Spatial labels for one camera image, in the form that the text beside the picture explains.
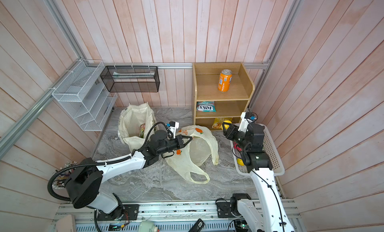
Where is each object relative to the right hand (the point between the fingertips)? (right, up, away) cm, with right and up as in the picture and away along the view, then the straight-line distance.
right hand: (226, 124), depth 73 cm
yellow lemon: (-1, -1, -3) cm, 3 cm away
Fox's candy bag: (-7, +11, +20) cm, 24 cm away
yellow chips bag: (+3, +1, +35) cm, 35 cm away
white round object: (-38, -46, -7) cm, 60 cm away
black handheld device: (-14, -47, -5) cm, 49 cm away
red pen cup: (-82, -25, +1) cm, 86 cm away
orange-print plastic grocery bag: (-11, -18, +18) cm, 28 cm away
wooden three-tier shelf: (0, +19, +12) cm, 22 cm away
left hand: (-16, -9, +3) cm, 19 cm away
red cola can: (-48, -4, +18) cm, 51 cm away
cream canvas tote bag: (-55, +1, +25) cm, 60 cm away
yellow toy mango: (+12, -23, +13) cm, 29 cm away
